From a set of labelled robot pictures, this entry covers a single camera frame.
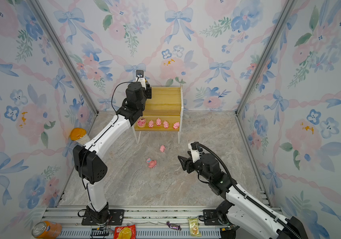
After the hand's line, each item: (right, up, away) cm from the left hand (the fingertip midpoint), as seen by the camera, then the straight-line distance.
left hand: (144, 80), depth 77 cm
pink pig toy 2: (+6, -21, +13) cm, 26 cm away
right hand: (+21, -38, -1) cm, 44 cm away
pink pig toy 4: (+17, -24, +11) cm, 31 cm away
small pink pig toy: (+8, -38, +20) cm, 44 cm away
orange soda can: (-38, -68, -15) cm, 79 cm away
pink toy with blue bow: (+3, -46, +13) cm, 48 cm away
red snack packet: (-5, -73, -8) cm, 74 cm away
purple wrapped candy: (+15, -72, -6) cm, 74 cm away
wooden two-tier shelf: (+10, -17, +1) cm, 20 cm away
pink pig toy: (+2, -23, +12) cm, 26 cm away
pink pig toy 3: (+11, -23, +12) cm, 28 cm away
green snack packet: (+25, -72, -7) cm, 76 cm away
